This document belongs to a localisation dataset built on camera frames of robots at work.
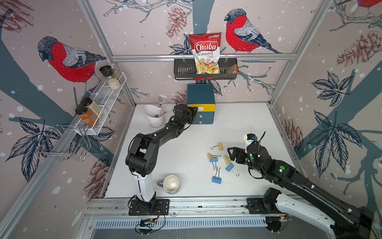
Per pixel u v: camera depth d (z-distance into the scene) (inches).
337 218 16.5
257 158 21.3
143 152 21.1
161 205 28.7
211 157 35.5
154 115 42.3
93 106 26.4
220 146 38.0
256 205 28.7
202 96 37.4
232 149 27.0
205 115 38.4
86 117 25.0
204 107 36.4
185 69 37.4
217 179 32.9
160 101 40.8
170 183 31.3
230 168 34.0
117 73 33.6
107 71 30.6
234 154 26.4
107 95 36.3
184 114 29.3
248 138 26.6
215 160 35.3
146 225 27.6
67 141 22.9
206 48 31.9
